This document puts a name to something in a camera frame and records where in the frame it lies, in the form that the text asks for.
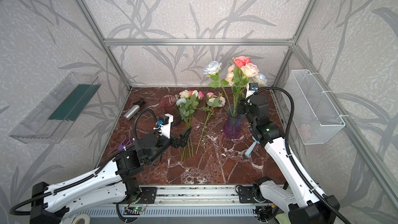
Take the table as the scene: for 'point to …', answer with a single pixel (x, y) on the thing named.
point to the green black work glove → (283, 218)
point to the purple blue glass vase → (232, 128)
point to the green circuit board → (138, 208)
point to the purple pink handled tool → (122, 147)
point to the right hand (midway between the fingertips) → (244, 92)
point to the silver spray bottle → (134, 110)
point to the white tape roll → (85, 216)
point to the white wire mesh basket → (313, 116)
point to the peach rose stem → (229, 79)
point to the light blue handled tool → (250, 149)
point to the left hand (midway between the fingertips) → (185, 121)
